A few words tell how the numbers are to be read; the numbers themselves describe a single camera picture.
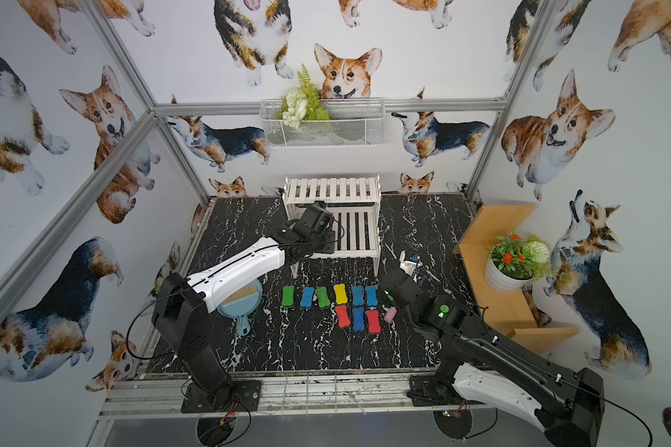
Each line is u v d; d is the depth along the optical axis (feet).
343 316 2.85
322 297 2.96
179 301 1.70
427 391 2.41
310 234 2.14
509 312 2.60
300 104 2.56
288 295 2.97
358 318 2.82
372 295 2.97
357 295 3.00
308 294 3.03
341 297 2.97
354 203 2.80
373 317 2.88
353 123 3.04
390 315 2.85
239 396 2.40
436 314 1.72
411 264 2.17
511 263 2.46
